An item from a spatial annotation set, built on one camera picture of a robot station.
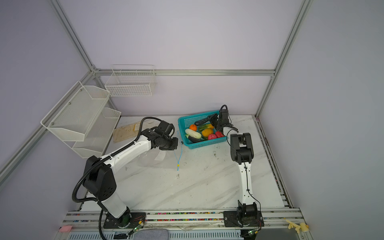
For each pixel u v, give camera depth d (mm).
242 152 658
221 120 910
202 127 1079
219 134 1015
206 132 1040
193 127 1077
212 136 1010
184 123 1086
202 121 1088
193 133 1042
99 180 446
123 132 1107
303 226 704
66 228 707
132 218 730
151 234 678
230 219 733
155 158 904
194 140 1029
